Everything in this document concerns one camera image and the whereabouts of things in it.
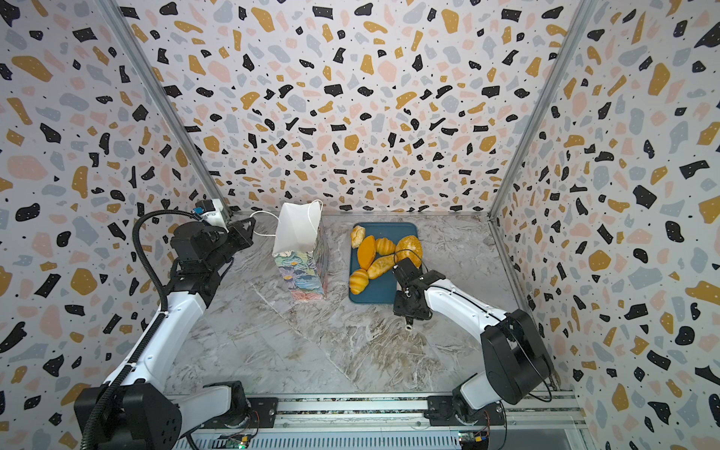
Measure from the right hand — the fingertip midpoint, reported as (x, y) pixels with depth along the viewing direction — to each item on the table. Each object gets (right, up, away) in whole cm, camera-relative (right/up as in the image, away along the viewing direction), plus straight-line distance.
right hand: (397, 306), depth 87 cm
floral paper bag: (-36, +17, +20) cm, 44 cm away
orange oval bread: (-10, +17, +17) cm, 26 cm away
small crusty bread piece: (-14, +22, +19) cm, 32 cm away
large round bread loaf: (+5, +18, +16) cm, 25 cm away
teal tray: (-5, +3, +13) cm, 14 cm away
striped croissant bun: (-12, +7, +9) cm, 17 cm away
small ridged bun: (-4, +18, +19) cm, 27 cm away
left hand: (-39, +27, -13) cm, 50 cm away
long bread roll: (-5, +11, +13) cm, 18 cm away
